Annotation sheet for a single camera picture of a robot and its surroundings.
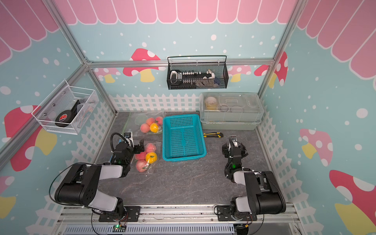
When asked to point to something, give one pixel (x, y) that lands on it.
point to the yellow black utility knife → (213, 134)
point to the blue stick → (111, 157)
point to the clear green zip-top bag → (142, 123)
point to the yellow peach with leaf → (152, 156)
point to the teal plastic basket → (182, 139)
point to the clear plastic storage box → (231, 111)
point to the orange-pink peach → (150, 120)
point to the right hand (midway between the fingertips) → (234, 143)
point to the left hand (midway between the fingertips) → (136, 141)
